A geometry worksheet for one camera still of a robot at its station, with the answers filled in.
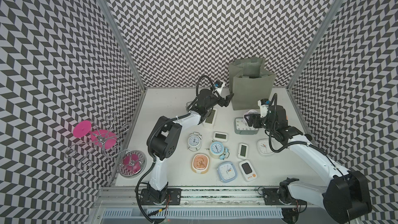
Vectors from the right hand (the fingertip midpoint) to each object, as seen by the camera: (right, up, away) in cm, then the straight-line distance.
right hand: (251, 118), depth 84 cm
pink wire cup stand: (-64, -6, -25) cm, 69 cm away
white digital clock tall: (-22, -2, +9) cm, 24 cm away
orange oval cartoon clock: (-28, -24, -3) cm, 37 cm away
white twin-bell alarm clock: (-32, -14, +3) cm, 35 cm away
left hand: (-12, +15, +5) cm, 20 cm away
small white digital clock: (-16, -13, +10) cm, 23 cm away
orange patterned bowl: (+1, +3, +2) cm, 4 cm away
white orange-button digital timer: (-3, -27, -5) cm, 28 cm away
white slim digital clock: (-5, -19, +1) cm, 19 cm away
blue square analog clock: (-14, -27, -6) cm, 31 cm away
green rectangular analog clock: (-3, -7, +11) cm, 13 cm away
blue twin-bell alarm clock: (-19, -18, 0) cm, 26 cm away
